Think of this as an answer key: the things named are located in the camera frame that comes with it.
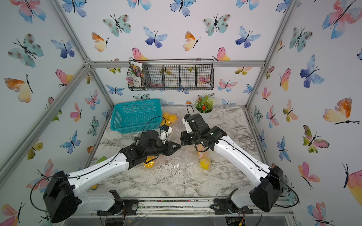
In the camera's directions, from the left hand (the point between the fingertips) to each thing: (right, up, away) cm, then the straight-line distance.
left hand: (181, 146), depth 73 cm
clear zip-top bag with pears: (+5, -7, +4) cm, 9 cm away
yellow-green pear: (+13, -12, +8) cm, 19 cm away
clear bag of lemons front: (-15, -6, -6) cm, 17 cm away
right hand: (0, +4, +1) cm, 5 cm away
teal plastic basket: (-40, +16, +41) cm, 59 cm away
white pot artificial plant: (+16, +25, +27) cm, 40 cm away
